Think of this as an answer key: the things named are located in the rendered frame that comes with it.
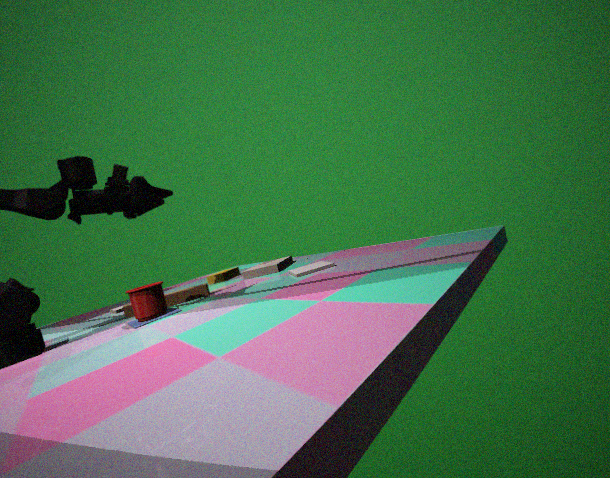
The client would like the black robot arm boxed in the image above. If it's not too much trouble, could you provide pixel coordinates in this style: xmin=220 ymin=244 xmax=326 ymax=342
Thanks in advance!
xmin=0 ymin=156 xmax=129 ymax=369

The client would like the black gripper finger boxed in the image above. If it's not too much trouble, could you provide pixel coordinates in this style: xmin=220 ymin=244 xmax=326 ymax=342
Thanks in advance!
xmin=144 ymin=179 xmax=173 ymax=206
xmin=137 ymin=200 xmax=165 ymax=216

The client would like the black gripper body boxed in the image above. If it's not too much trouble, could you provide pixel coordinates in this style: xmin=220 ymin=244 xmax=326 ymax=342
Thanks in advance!
xmin=99 ymin=176 xmax=149 ymax=219

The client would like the yellow rectangular block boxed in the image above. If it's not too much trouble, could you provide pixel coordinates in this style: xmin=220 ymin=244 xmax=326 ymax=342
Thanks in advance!
xmin=207 ymin=267 xmax=240 ymax=285

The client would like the orange flat bar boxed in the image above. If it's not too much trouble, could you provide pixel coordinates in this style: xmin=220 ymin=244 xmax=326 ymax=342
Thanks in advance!
xmin=123 ymin=283 xmax=210 ymax=319

